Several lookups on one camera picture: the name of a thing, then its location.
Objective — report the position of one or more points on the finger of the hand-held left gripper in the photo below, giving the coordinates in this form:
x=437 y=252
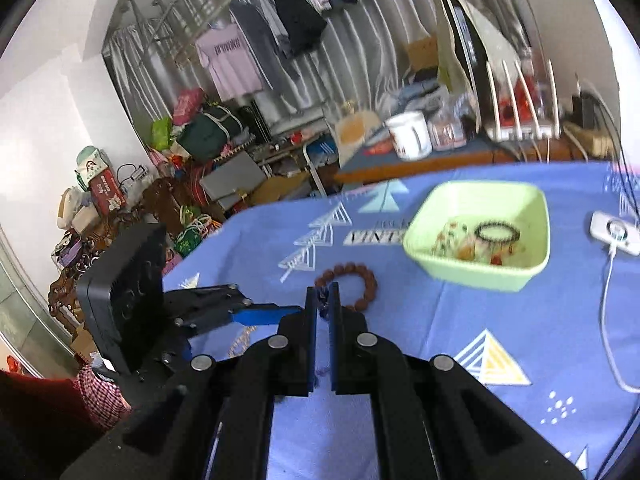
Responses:
x=265 y=316

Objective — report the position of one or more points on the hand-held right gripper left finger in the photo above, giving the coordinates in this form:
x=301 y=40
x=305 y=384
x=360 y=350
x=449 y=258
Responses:
x=312 y=340

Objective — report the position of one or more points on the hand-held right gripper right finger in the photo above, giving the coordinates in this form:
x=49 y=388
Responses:
x=334 y=340

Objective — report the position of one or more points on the light green plastic bowl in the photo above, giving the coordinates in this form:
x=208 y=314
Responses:
x=480 y=275

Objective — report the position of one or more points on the person's left forearm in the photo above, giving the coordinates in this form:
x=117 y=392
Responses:
x=97 y=400

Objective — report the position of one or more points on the green gift bag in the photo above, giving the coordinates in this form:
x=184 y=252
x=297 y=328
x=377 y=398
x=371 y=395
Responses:
x=187 y=242

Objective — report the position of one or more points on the blue printed tablecloth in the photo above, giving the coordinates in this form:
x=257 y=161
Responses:
x=425 y=360

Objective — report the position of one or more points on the carved wooden chair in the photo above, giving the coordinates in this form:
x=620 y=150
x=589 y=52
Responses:
x=150 y=200

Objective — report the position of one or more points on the red printed box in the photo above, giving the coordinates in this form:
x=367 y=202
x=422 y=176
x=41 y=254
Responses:
x=107 y=192

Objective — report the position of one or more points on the teal white bag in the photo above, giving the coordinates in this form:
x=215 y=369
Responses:
x=90 y=165

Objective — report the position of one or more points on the grey folded board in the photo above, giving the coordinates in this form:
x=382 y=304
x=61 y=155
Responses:
x=232 y=177

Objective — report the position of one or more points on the light green bag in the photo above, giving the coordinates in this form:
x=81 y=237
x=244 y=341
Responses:
x=161 y=132

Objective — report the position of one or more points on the dark green duffel bag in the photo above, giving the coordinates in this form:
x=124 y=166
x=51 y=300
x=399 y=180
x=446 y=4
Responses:
x=210 y=130

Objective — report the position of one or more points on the red packet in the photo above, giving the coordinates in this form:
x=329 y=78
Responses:
x=380 y=149

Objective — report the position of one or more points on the black suitcase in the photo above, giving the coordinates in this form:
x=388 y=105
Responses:
x=255 y=117

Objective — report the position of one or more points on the beige orange sack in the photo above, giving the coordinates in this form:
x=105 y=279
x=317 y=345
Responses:
x=355 y=132

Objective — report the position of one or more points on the pink red bag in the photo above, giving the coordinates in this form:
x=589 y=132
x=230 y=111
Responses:
x=189 y=105

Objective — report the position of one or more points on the wooden desk with blue top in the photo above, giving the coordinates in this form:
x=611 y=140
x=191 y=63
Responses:
x=450 y=161

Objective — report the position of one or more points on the white enamel mug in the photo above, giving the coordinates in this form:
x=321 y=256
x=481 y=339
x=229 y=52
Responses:
x=410 y=137

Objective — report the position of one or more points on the clear plastic bag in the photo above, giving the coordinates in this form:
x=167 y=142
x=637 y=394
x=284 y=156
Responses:
x=450 y=120

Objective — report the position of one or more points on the pink t-shirt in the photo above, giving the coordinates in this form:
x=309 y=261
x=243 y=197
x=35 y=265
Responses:
x=230 y=67

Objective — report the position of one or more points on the white dish rack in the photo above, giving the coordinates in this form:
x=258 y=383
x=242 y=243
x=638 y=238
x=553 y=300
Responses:
x=515 y=134

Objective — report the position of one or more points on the grey hanging garment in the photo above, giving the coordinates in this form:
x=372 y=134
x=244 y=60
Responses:
x=260 y=35

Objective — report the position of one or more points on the metal clothes rack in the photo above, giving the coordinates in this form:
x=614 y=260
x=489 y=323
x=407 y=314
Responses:
x=175 y=20

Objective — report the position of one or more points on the white charger puck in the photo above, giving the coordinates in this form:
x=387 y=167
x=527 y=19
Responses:
x=602 y=225

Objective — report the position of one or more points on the black hanging jacket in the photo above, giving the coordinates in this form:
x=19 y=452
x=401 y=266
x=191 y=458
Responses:
x=300 y=20

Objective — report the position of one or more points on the cardboard box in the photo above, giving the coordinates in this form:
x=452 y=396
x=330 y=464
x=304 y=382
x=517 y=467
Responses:
x=422 y=52

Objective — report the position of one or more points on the black power adapter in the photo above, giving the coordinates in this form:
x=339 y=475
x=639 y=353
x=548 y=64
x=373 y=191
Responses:
x=585 y=110

